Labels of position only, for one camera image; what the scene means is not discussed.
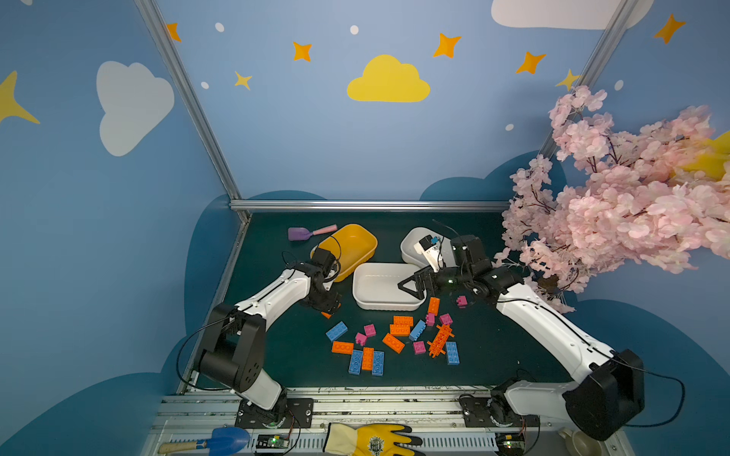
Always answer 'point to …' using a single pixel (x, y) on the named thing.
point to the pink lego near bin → (430, 319)
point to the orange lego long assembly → (437, 344)
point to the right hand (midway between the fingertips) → (411, 276)
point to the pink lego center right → (446, 319)
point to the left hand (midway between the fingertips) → (323, 302)
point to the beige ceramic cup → (579, 444)
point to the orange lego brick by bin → (433, 305)
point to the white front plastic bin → (375, 287)
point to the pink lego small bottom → (419, 347)
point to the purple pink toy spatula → (302, 234)
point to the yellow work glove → (370, 440)
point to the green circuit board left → (273, 441)
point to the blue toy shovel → (224, 441)
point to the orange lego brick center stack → (401, 326)
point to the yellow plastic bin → (351, 246)
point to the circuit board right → (510, 443)
